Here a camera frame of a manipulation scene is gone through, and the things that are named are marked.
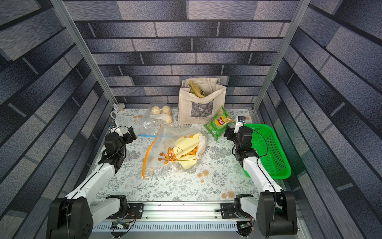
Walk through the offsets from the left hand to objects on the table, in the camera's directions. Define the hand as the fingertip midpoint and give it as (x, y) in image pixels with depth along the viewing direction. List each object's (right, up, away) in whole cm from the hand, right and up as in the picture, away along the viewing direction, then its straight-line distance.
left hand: (125, 127), depth 83 cm
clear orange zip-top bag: (+16, -25, +4) cm, 30 cm away
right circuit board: (+65, -49, -11) cm, 82 cm away
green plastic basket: (+89, -14, +14) cm, 91 cm away
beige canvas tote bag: (+43, +17, +5) cm, 47 cm away
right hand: (+62, +1, +2) cm, 62 cm away
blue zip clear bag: (+7, -1, +24) cm, 25 cm away
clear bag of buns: (+13, +9, +27) cm, 31 cm away
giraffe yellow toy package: (+36, -14, +5) cm, 39 cm away
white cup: (-20, +15, +31) cm, 40 cm away
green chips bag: (+56, 0, +16) cm, 58 cm away
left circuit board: (+3, -48, -12) cm, 49 cm away
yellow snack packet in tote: (+41, +24, +12) cm, 50 cm away
